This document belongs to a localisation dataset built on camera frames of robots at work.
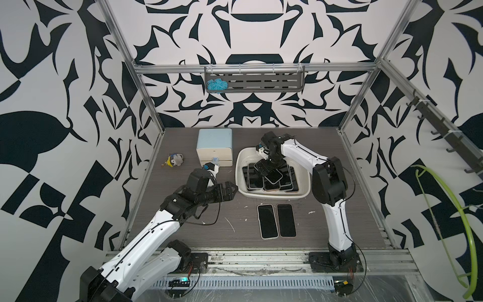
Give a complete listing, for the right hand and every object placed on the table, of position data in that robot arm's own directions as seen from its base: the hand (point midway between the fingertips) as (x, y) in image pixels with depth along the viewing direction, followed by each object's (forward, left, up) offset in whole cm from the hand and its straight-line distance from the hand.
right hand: (265, 166), depth 98 cm
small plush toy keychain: (+4, +47, +2) cm, 47 cm away
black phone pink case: (-8, 0, +8) cm, 11 cm away
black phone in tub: (-7, +5, -1) cm, 9 cm away
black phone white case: (-26, -7, -5) cm, 27 cm away
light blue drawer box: (+4, +25, +13) cm, 28 cm away
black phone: (-27, +1, -3) cm, 27 cm away
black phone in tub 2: (-9, -9, -1) cm, 13 cm away
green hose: (-49, -50, +16) cm, 71 cm away
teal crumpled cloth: (+27, +23, +30) cm, 47 cm away
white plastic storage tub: (+7, +9, 0) cm, 11 cm away
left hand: (-18, +18, +13) cm, 29 cm away
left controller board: (-48, +37, -7) cm, 61 cm away
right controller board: (-50, -26, -7) cm, 57 cm away
